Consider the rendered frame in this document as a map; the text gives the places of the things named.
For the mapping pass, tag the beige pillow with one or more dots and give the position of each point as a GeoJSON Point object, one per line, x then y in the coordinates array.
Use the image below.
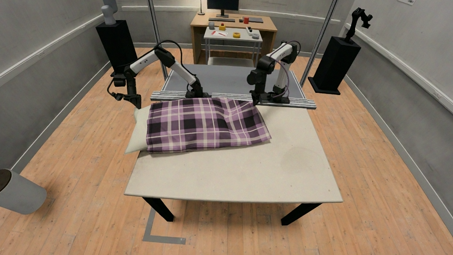
{"type": "Point", "coordinates": [138, 138]}

